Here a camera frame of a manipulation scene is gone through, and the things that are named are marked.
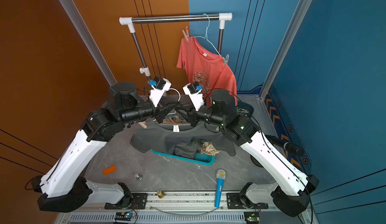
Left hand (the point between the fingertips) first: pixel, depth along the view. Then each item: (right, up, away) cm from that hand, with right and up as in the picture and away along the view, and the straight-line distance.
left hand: (178, 100), depth 55 cm
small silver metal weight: (-24, -39, +24) cm, 52 cm away
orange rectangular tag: (-42, -37, +28) cm, 63 cm away
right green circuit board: (+33, -56, +16) cm, 67 cm away
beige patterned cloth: (+12, -26, +34) cm, 44 cm away
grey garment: (-1, -21, +25) cm, 33 cm away
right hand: (0, -2, +2) cm, 3 cm away
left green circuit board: (-28, -54, +16) cm, 63 cm away
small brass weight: (-11, -46, +19) cm, 50 cm away
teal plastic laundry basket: (+11, -32, +32) cm, 47 cm away
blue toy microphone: (+19, -39, +24) cm, 50 cm away
